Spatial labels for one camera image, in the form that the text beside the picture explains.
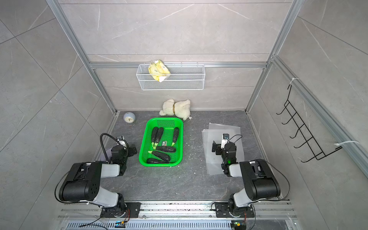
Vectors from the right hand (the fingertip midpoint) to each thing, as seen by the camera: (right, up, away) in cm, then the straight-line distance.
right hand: (222, 140), depth 93 cm
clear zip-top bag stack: (-1, +4, +17) cm, 17 cm away
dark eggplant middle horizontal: (-38, -5, -1) cm, 38 cm away
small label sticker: (-39, -3, +6) cm, 40 cm away
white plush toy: (-29, +23, +17) cm, 41 cm away
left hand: (-64, -2, 0) cm, 64 cm away
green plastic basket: (-37, +11, +10) cm, 40 cm away
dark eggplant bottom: (-42, -12, -6) cm, 44 cm away
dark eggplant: (-31, +3, +7) cm, 32 cm away
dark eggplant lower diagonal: (-41, -9, -3) cm, 42 cm away
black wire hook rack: (+31, -1, -36) cm, 47 cm away
